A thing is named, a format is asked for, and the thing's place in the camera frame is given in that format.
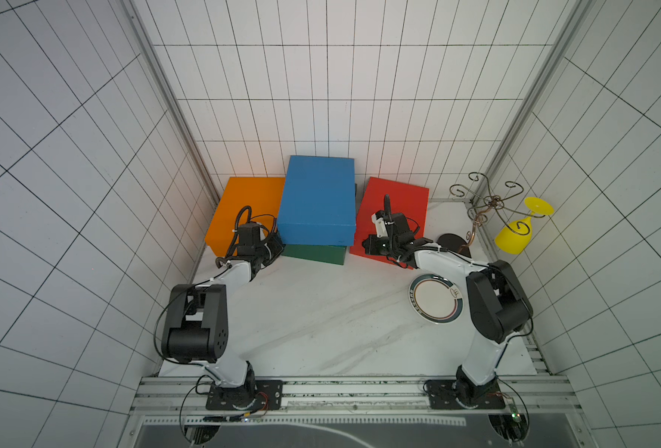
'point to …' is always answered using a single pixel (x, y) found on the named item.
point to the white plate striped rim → (436, 299)
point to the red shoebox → (403, 198)
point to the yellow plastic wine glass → (514, 238)
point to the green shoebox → (330, 254)
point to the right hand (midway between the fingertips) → (365, 236)
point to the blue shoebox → (317, 204)
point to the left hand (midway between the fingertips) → (285, 244)
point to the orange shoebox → (263, 194)
